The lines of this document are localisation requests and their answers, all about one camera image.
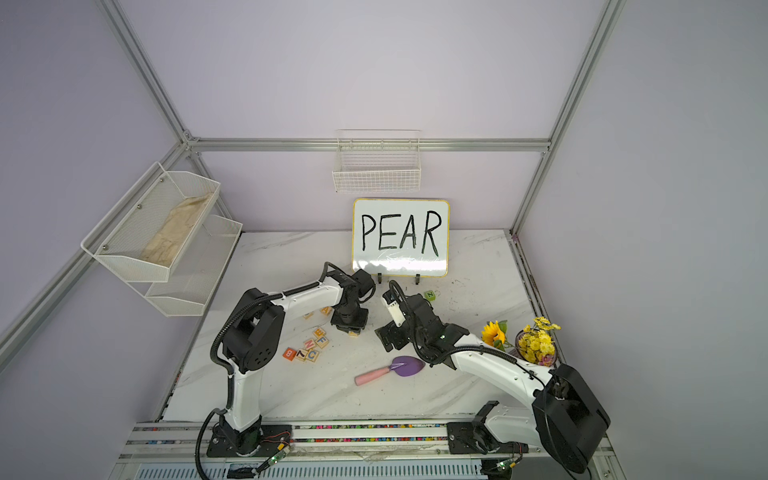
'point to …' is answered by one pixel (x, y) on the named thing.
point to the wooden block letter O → (308, 315)
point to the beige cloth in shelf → (162, 244)
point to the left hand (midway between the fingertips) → (354, 333)
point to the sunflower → (494, 334)
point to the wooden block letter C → (312, 355)
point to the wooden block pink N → (309, 344)
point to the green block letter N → (430, 295)
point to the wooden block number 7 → (301, 354)
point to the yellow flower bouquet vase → (537, 344)
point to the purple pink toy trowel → (402, 366)
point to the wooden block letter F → (322, 341)
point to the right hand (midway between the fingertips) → (384, 325)
